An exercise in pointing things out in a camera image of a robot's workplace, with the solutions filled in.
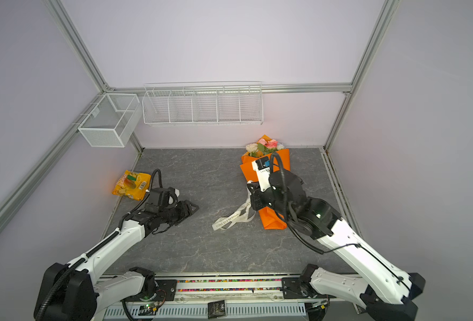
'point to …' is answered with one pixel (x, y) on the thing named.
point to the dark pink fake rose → (271, 144)
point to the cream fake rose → (252, 148)
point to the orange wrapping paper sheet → (271, 219)
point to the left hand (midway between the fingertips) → (195, 212)
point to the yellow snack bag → (135, 185)
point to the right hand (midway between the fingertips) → (248, 186)
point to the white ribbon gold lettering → (244, 212)
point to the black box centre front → (216, 309)
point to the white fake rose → (280, 147)
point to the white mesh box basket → (111, 122)
